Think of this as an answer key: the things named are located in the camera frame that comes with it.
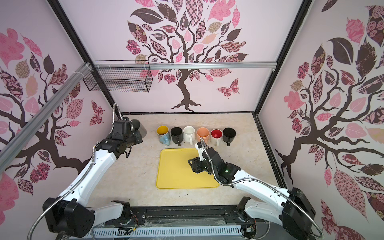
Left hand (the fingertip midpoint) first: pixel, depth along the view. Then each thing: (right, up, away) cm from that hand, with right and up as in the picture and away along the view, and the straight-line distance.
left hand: (139, 137), depth 81 cm
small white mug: (+46, -1, +20) cm, 50 cm away
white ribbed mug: (+27, 0, +21) cm, 34 cm away
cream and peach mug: (+37, +2, +21) cm, 42 cm away
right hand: (+29, -11, -3) cm, 32 cm away
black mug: (+54, 0, +18) cm, 57 cm away
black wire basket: (-32, +45, +41) cm, 69 cm away
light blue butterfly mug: (+10, +2, +17) cm, 19 cm away
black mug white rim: (+18, +1, +19) cm, 26 cm away
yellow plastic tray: (+18, -22, +9) cm, 30 cm away
